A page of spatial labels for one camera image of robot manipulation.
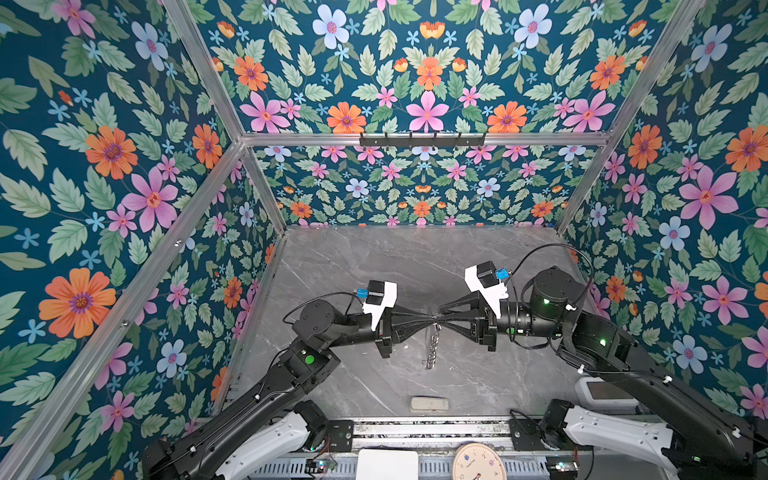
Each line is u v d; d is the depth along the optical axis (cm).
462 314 50
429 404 75
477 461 68
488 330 45
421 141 93
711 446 38
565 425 62
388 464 67
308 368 49
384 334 48
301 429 61
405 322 50
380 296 45
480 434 75
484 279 45
